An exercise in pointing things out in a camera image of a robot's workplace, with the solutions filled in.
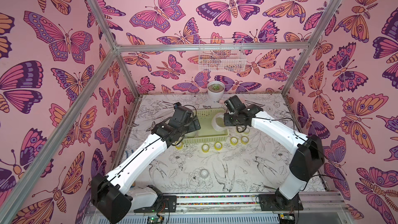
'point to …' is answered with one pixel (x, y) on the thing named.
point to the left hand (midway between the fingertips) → (193, 121)
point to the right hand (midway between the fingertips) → (223, 121)
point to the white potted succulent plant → (215, 89)
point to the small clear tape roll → (204, 173)
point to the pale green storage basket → (207, 134)
